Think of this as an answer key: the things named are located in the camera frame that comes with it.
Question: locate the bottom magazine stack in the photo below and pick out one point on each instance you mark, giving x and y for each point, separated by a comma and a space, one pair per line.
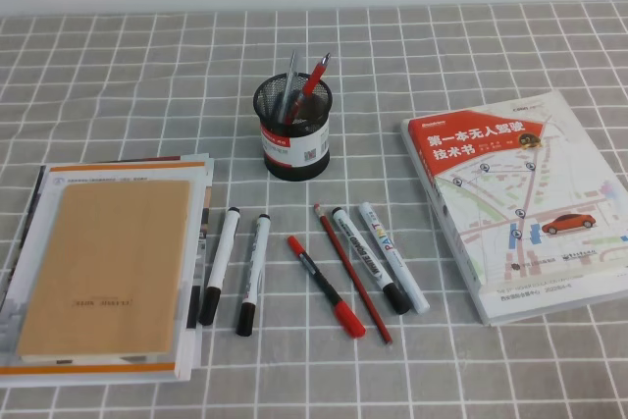
203, 223

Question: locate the grey pen in holder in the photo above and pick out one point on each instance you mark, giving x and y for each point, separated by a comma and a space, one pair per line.
283, 108

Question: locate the red pencil with eraser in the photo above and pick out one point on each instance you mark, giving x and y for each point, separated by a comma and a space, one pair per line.
369, 305

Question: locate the white marker far left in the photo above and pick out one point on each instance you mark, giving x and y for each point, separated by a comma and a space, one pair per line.
213, 290

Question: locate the white paint marker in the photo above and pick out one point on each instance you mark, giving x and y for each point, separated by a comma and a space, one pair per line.
396, 261

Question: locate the white expo catalogue book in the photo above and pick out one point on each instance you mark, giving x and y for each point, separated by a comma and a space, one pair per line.
520, 298

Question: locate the white barcode marker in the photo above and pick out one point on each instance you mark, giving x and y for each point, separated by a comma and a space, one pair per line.
246, 316

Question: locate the white board marker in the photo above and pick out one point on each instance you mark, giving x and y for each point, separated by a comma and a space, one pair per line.
383, 279

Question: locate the black red fineliner pen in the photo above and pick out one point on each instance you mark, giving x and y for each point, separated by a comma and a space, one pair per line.
343, 313

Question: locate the tan kraft notebook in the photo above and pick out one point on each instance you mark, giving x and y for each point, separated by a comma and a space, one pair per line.
108, 283

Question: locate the black mesh pen holder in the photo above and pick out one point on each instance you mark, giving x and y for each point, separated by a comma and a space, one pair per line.
299, 151

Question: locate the white orange striped magazine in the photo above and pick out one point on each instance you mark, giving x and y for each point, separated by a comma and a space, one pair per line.
189, 223

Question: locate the red white self-driving book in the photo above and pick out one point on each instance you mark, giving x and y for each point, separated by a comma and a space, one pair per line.
515, 193

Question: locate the red pen in holder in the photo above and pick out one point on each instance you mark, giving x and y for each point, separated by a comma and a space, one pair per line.
308, 88

